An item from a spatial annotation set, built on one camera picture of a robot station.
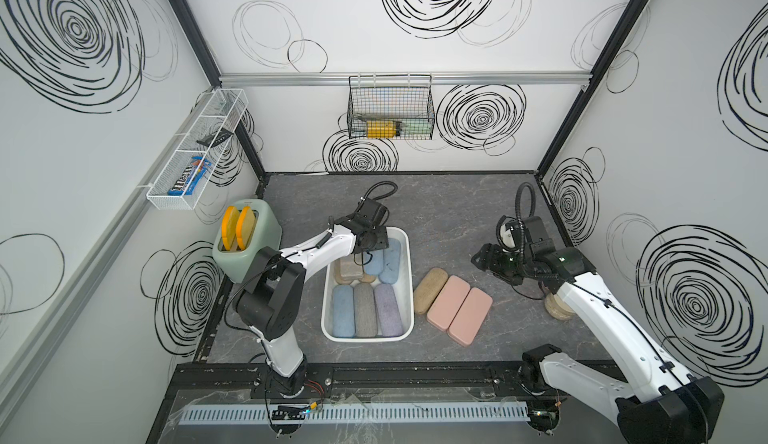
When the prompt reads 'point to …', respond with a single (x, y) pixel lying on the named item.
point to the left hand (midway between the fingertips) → (377, 240)
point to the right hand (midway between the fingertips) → (482, 263)
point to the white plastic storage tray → (404, 236)
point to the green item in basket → (415, 126)
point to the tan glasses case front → (367, 278)
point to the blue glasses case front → (391, 262)
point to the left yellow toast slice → (230, 227)
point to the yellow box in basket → (381, 128)
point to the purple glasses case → (388, 310)
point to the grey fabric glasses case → (365, 317)
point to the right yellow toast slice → (245, 227)
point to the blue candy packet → (185, 184)
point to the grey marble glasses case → (348, 269)
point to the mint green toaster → (267, 234)
